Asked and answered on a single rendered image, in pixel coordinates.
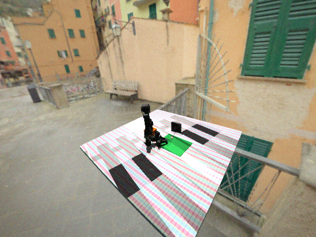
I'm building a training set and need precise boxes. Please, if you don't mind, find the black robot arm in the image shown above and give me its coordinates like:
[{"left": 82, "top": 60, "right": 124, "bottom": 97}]
[{"left": 141, "top": 104, "right": 160, "bottom": 147}]

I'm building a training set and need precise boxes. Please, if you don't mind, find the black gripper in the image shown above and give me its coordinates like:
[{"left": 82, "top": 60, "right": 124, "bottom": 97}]
[{"left": 152, "top": 135, "right": 167, "bottom": 147}]

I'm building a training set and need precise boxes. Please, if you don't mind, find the black cooling fan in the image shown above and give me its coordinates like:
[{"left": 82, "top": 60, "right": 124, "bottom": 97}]
[{"left": 171, "top": 121, "right": 182, "bottom": 133}]

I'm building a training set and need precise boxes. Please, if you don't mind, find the green circuit board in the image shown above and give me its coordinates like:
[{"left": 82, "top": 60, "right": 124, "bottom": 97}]
[{"left": 159, "top": 134, "right": 192, "bottom": 156}]

